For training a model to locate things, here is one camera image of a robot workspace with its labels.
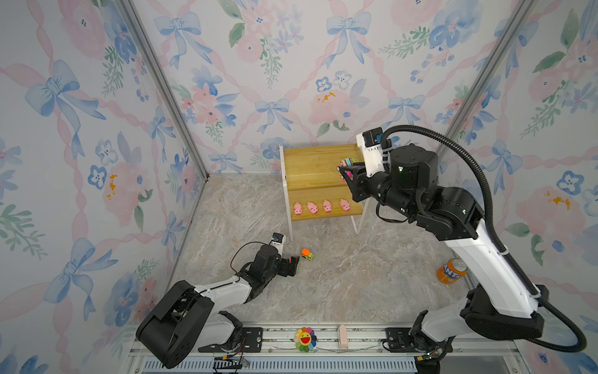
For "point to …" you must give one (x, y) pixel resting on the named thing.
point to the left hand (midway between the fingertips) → (289, 253)
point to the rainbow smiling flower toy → (305, 340)
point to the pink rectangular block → (342, 337)
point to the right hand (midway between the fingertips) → (346, 166)
